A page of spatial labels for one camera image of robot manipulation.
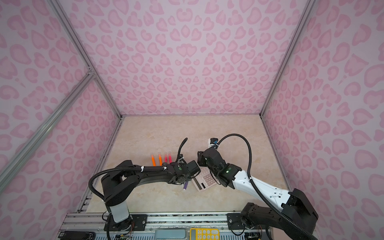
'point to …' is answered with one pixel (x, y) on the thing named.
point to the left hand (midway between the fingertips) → (187, 174)
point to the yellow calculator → (204, 234)
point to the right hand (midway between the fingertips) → (200, 152)
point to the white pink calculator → (204, 179)
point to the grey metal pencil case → (171, 234)
